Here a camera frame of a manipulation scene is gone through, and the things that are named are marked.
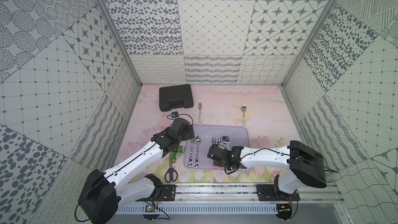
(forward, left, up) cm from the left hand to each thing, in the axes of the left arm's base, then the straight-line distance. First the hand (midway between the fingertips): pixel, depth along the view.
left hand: (185, 127), depth 82 cm
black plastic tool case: (+32, +13, -13) cm, 37 cm away
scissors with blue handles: (-20, +7, -14) cm, 26 cm away
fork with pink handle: (-2, -16, -13) cm, 21 cm away
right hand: (-13, -18, -13) cm, 26 cm away
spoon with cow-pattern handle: (-2, -7, -12) cm, 14 cm away
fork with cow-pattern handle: (-13, -3, -13) cm, 19 cm away
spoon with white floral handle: (+23, -37, -12) cm, 45 cm away
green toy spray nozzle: (-8, +3, -10) cm, 13 cm away
